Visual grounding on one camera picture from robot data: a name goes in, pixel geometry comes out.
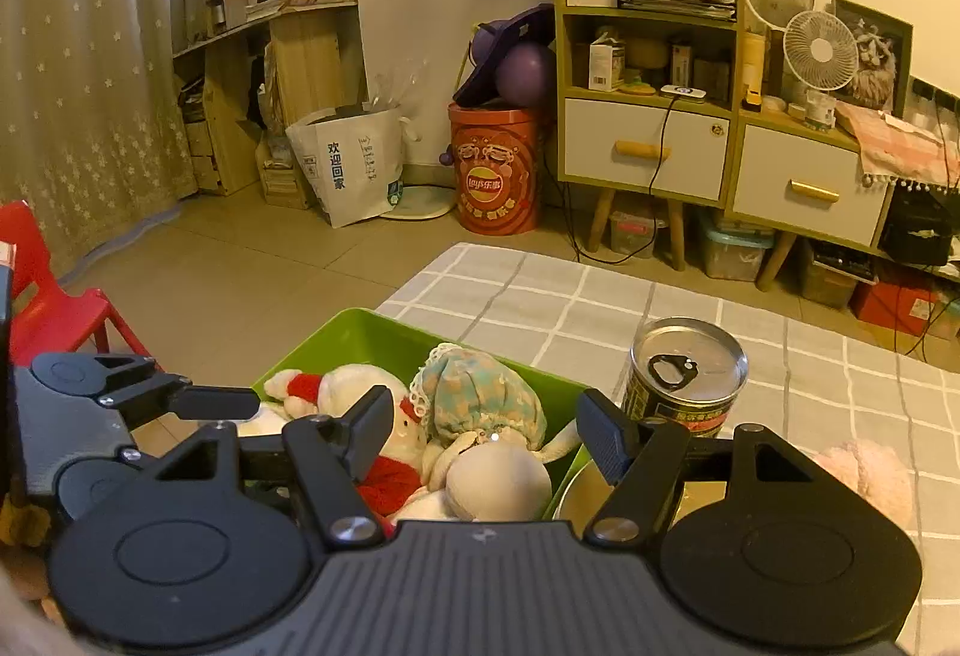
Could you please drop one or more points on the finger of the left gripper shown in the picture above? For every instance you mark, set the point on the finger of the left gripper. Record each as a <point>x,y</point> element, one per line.
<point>162,394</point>
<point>91,375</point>

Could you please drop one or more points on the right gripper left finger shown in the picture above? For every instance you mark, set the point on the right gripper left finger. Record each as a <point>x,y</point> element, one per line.
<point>330,456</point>

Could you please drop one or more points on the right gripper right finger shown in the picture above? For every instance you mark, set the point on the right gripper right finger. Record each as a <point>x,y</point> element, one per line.
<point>642,461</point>

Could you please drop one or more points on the white santa plush toy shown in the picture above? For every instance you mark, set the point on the white santa plush toy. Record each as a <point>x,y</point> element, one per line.
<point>396,480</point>

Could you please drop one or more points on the plush doll floral bonnet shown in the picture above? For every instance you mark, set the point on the plush doll floral bonnet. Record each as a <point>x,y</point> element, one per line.
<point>488,450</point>

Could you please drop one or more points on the pink fluffy plush toy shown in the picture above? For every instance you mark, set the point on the pink fluffy plush toy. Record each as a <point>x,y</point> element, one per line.
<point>876,474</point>

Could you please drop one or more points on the red plastic chair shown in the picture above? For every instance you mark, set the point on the red plastic chair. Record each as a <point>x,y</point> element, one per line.
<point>53,321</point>

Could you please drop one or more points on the glass jar gold lid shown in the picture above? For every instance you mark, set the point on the glass jar gold lid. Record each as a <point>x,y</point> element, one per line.
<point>587,492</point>

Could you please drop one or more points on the tall metal can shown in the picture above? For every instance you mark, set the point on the tall metal can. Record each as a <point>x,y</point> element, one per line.
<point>687,371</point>

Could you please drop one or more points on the green plastic tray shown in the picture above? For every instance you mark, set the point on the green plastic tray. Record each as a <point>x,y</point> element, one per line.
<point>359,336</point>

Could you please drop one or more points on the grey checked tablecloth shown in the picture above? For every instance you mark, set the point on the grey checked tablecloth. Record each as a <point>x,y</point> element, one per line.
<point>814,387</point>

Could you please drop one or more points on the clear plastic storage bin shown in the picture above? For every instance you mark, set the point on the clear plastic storage bin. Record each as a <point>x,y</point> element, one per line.
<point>731,256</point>

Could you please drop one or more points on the beige star curtain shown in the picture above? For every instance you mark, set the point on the beige star curtain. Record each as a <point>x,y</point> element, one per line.
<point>92,134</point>

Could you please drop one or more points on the white paper bag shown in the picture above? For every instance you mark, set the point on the white paper bag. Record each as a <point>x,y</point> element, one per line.
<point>353,157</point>

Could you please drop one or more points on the red storage box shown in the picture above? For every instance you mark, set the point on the red storage box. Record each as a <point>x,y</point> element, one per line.
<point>901,299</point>

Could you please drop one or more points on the low cabinet with drawer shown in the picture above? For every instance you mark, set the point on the low cabinet with drawer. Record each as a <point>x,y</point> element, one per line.
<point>802,182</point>

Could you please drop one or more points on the orange chips barrel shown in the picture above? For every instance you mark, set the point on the orange chips barrel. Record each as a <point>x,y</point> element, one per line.
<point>496,159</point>

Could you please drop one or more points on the wooden desk shelf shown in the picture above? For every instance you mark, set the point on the wooden desk shelf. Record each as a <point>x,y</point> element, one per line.
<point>250,68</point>

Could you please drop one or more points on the pink cloth runner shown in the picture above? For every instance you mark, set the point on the pink cloth runner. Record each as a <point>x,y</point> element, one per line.
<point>892,151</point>

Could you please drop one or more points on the purple ball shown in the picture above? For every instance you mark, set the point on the purple ball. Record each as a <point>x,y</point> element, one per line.
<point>526,77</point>

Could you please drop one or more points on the white desk fan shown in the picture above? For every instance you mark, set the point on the white desk fan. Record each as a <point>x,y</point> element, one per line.
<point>822,53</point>

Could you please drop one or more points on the yellow white shelf cabinet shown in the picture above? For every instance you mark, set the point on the yellow white shelf cabinet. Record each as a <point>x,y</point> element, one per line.
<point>646,108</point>

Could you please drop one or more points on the framed cat picture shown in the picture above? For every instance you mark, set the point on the framed cat picture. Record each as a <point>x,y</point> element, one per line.
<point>884,48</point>

